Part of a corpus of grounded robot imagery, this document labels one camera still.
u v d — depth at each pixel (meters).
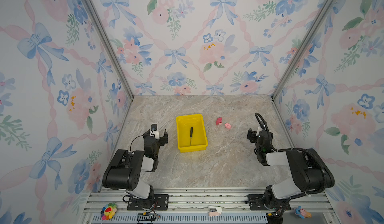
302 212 0.69
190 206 0.73
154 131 0.78
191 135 0.98
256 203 0.73
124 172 0.45
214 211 0.70
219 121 1.03
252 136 0.85
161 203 0.74
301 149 0.51
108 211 0.70
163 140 0.83
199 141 0.97
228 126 1.00
